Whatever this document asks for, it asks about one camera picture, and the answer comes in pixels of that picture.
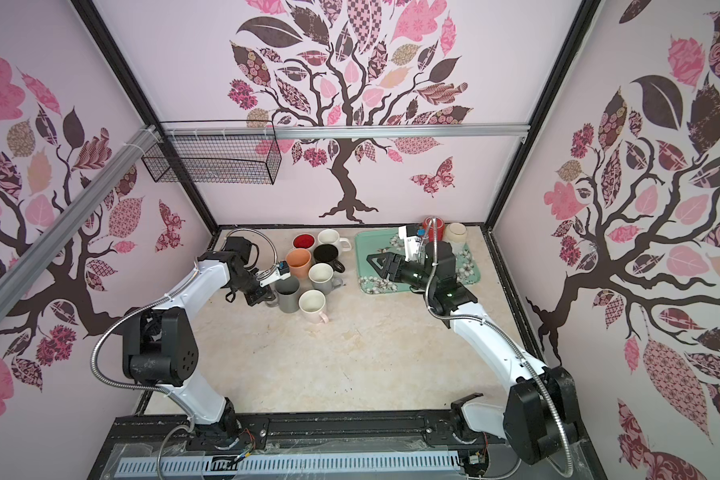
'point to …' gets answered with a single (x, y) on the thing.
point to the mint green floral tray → (375, 240)
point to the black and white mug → (328, 253)
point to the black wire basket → (215, 152)
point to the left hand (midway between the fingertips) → (266, 295)
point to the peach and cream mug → (299, 261)
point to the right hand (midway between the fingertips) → (374, 256)
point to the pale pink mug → (312, 303)
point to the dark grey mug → (287, 295)
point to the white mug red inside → (303, 241)
